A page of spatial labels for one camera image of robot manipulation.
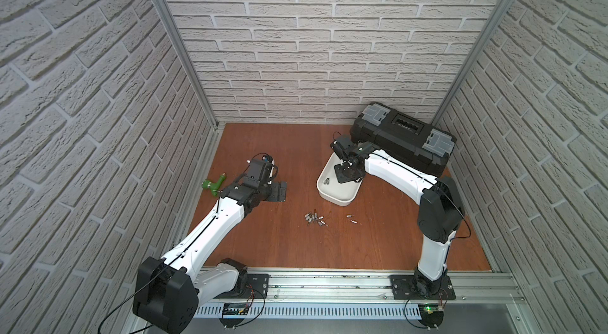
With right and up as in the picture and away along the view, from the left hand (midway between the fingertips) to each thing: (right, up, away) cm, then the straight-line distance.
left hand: (275, 182), depth 83 cm
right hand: (+27, +2, +7) cm, 28 cm away
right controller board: (+50, -39, -13) cm, 64 cm away
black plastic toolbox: (+51, +17, +10) cm, 54 cm away
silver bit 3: (+29, -16, +5) cm, 33 cm away
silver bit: (+19, -2, +15) cm, 24 cm away
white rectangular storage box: (+24, -6, +11) cm, 27 cm away
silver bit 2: (+27, -14, +5) cm, 31 cm away
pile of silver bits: (+12, -14, +5) cm, 19 cm away
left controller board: (-12, -38, -10) cm, 41 cm away
